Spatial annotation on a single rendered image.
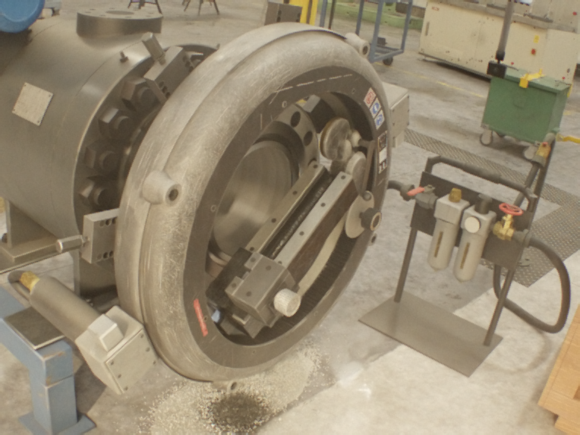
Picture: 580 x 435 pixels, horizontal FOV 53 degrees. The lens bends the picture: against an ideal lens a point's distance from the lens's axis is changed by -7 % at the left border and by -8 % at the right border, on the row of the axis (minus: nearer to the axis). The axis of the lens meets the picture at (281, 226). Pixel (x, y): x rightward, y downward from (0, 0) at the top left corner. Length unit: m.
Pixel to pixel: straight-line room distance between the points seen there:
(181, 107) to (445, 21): 6.97
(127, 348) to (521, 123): 3.73
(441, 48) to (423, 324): 6.00
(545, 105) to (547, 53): 2.73
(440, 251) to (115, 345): 1.21
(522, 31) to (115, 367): 6.51
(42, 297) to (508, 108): 3.72
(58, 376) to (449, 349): 1.22
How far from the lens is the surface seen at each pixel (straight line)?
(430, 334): 2.12
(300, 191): 1.32
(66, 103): 1.36
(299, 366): 1.84
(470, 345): 2.12
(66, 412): 1.55
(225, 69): 1.02
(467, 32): 7.64
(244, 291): 1.13
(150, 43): 1.01
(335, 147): 1.35
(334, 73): 1.18
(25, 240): 1.81
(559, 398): 1.87
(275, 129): 1.29
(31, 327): 1.50
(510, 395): 1.98
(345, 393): 1.79
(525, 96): 4.44
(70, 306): 1.18
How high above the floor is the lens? 1.12
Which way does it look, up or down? 25 degrees down
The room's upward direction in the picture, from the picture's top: 8 degrees clockwise
